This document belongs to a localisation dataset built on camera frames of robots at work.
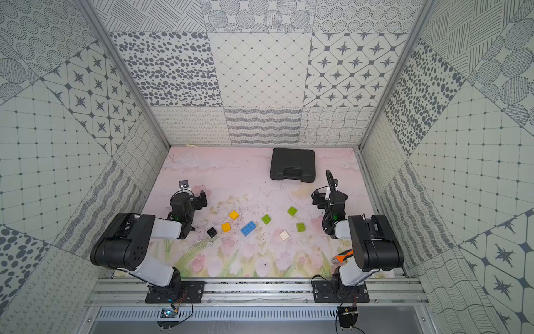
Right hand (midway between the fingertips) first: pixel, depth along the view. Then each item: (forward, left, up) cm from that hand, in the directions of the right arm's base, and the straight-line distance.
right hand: (327, 192), depth 95 cm
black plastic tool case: (+20, +15, -2) cm, 25 cm away
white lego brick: (-19, +20, -3) cm, 28 cm away
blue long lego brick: (-16, +36, -3) cm, 40 cm away
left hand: (-2, +60, +3) cm, 60 cm away
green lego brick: (-12, +28, -3) cm, 31 cm away
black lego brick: (-18, +52, -4) cm, 55 cm away
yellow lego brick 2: (-16, +46, -4) cm, 49 cm away
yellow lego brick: (-10, +44, -4) cm, 45 cm away
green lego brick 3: (-15, +13, -5) cm, 21 cm away
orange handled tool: (-27, -3, -6) cm, 27 cm away
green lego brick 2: (-7, +17, -5) cm, 19 cm away
